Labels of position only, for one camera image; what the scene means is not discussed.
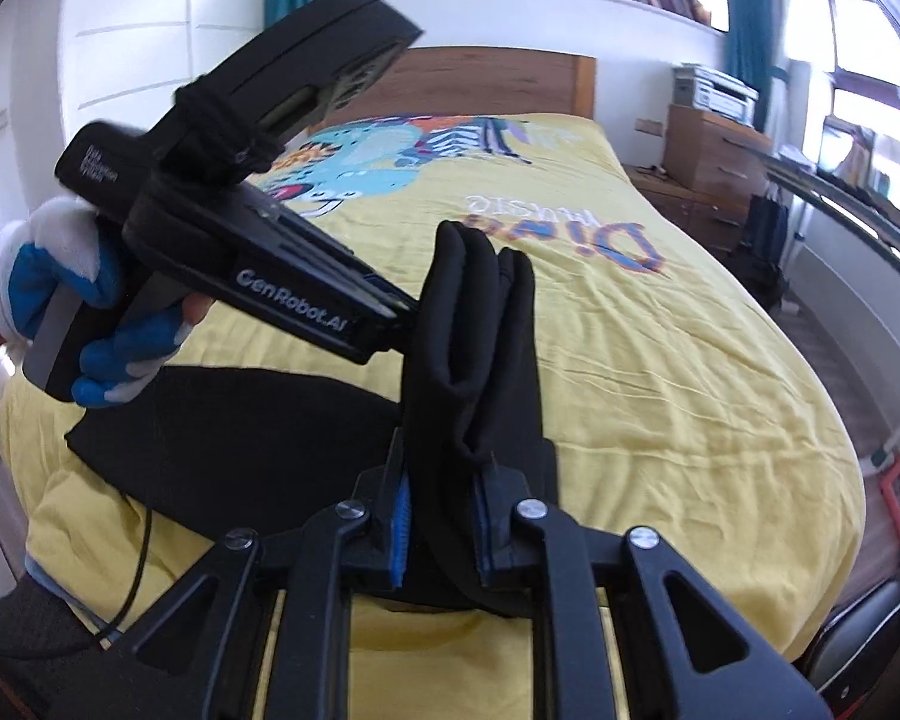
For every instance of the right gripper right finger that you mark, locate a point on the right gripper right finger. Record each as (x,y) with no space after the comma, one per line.
(623,625)

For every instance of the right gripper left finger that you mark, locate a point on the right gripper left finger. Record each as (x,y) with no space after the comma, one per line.
(259,626)

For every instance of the black pants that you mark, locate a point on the black pants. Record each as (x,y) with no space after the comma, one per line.
(216,448)

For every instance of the left gloved hand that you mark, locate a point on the left gloved hand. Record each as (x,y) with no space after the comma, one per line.
(59,245)

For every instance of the wooden headboard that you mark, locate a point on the wooden headboard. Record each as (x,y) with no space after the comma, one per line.
(462,80)

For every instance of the black bag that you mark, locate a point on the black bag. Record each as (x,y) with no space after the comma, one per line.
(762,246)

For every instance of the long desk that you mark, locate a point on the long desk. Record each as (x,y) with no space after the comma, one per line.
(863,217)

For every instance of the wooden drawer cabinet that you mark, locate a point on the wooden drawer cabinet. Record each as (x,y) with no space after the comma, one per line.
(710,154)

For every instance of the white printer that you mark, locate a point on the white printer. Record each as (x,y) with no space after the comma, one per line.
(703,88)

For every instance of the teal curtain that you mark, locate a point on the teal curtain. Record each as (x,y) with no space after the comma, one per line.
(754,53)

